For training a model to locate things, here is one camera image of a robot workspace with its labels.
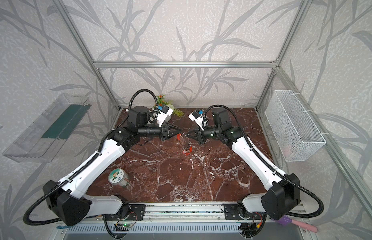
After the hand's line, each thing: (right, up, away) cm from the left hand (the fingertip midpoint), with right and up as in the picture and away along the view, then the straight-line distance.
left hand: (181, 127), depth 67 cm
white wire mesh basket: (+49, -4, -6) cm, 49 cm away
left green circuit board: (-27, -47, +4) cm, 55 cm away
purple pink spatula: (+50, -46, +4) cm, 68 cm away
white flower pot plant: (-18, +16, +36) cm, 43 cm away
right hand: (+3, -1, +4) cm, 5 cm away
